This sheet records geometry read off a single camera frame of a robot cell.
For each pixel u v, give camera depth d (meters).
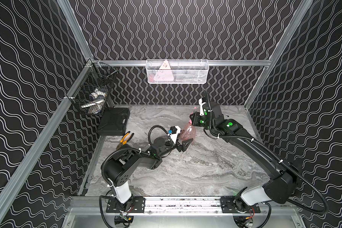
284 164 0.42
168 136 0.70
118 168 0.49
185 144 0.74
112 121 1.03
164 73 0.89
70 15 0.72
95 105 0.74
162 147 0.67
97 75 0.99
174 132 0.71
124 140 0.98
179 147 0.75
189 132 0.76
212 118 0.55
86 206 0.76
